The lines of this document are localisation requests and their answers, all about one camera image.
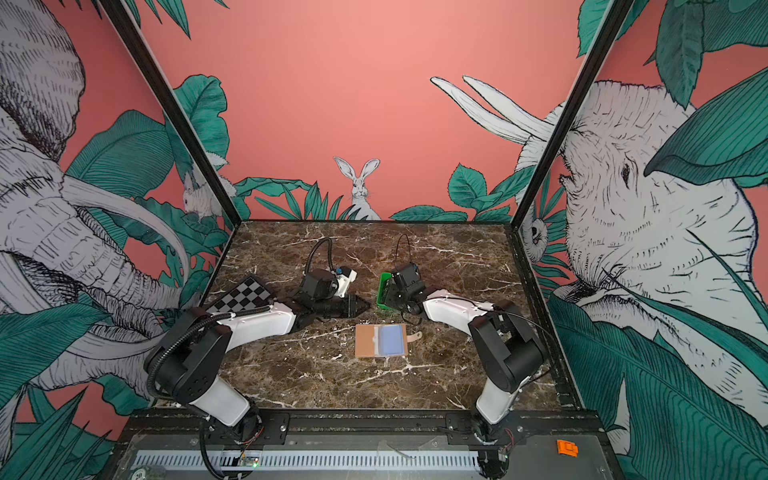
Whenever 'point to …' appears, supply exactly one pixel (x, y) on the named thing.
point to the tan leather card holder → (383, 340)
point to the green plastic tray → (381, 294)
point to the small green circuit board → (254, 460)
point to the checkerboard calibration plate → (250, 294)
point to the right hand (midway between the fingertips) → (384, 294)
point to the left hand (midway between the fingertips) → (370, 302)
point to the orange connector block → (567, 448)
